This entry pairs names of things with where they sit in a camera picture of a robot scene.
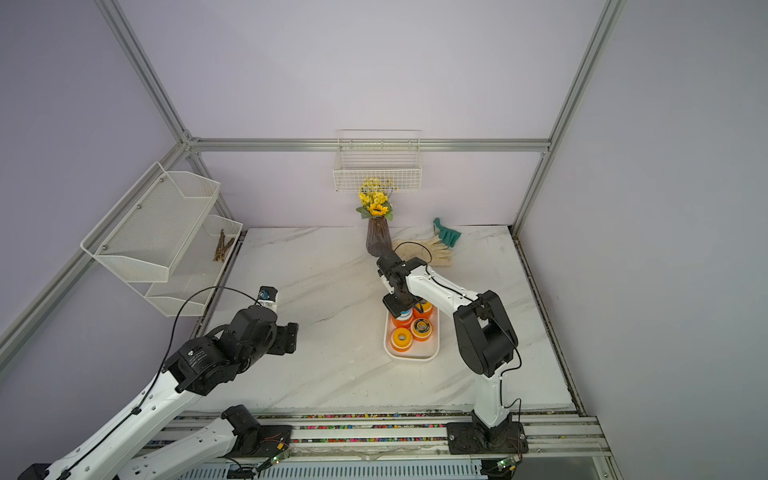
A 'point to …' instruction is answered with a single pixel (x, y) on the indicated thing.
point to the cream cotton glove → (429, 250)
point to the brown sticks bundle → (222, 247)
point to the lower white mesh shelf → (192, 278)
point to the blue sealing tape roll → (405, 315)
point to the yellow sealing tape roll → (401, 339)
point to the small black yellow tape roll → (421, 328)
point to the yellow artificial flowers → (374, 194)
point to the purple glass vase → (379, 238)
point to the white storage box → (422, 349)
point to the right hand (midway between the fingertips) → (406, 307)
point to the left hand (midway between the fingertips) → (279, 330)
